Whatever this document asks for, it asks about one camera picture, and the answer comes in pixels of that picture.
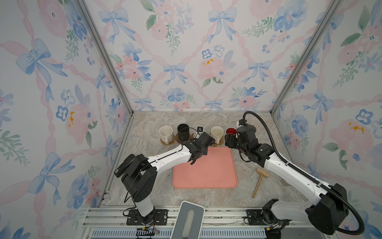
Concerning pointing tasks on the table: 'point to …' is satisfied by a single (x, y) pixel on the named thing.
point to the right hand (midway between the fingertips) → (231, 135)
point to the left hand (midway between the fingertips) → (202, 144)
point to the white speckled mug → (166, 132)
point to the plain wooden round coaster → (179, 141)
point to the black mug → (183, 131)
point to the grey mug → (250, 129)
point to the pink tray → (217, 170)
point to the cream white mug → (217, 132)
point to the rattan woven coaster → (168, 143)
